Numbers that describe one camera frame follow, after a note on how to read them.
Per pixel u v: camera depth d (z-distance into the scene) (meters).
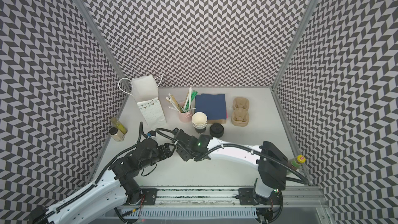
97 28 0.88
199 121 0.89
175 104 0.89
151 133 0.71
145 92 0.94
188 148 0.56
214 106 1.02
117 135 0.85
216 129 0.93
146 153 0.59
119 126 0.89
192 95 0.91
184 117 0.95
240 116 0.97
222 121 0.96
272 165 0.42
